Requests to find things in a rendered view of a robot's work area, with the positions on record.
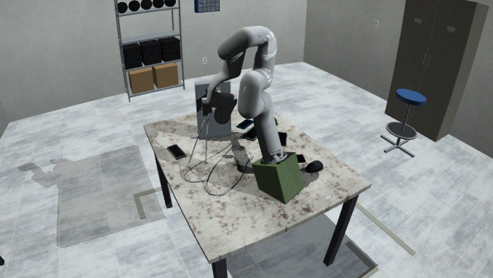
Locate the grey panel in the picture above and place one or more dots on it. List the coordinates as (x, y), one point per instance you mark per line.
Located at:
(214, 129)

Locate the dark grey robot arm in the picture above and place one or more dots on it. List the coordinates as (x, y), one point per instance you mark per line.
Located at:
(253, 102)

